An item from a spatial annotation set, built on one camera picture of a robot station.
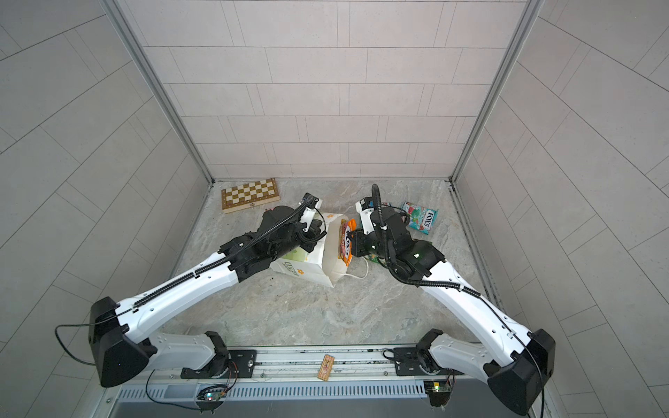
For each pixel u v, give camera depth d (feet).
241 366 2.32
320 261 2.37
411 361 2.35
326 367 2.31
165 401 2.18
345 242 2.39
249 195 3.54
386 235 1.69
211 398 2.11
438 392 2.23
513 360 1.23
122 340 1.22
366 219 2.07
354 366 2.36
